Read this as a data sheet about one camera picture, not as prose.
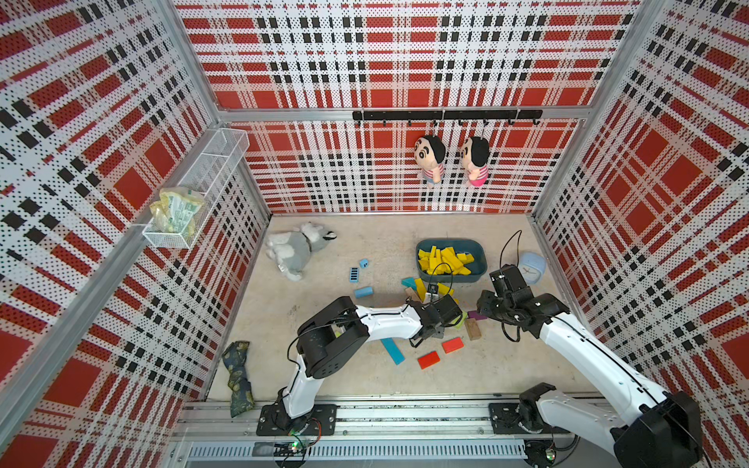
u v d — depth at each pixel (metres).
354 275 1.01
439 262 1.01
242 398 0.76
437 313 0.70
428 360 0.84
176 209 0.63
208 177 0.80
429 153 0.91
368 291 0.97
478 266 1.04
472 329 0.88
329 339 0.50
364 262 1.04
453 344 0.87
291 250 0.99
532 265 0.94
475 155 0.94
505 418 0.73
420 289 0.98
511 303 0.61
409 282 1.01
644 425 0.38
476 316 0.88
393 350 0.87
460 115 0.89
